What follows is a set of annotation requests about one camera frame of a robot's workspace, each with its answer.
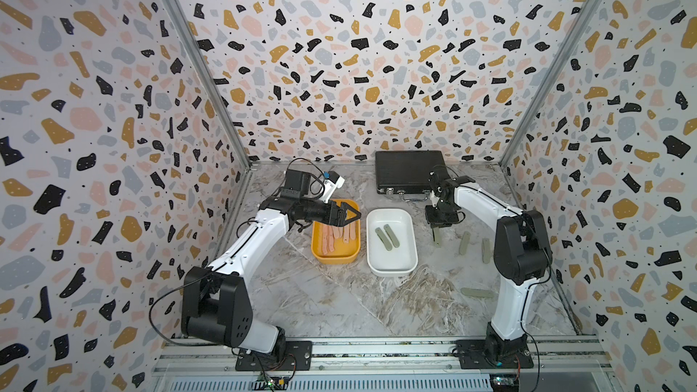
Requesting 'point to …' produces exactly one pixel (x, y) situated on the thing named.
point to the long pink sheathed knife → (325, 239)
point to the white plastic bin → (398, 260)
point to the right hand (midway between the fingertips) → (433, 223)
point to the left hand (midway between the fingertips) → (352, 214)
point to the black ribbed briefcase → (406, 171)
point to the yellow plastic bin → (343, 253)
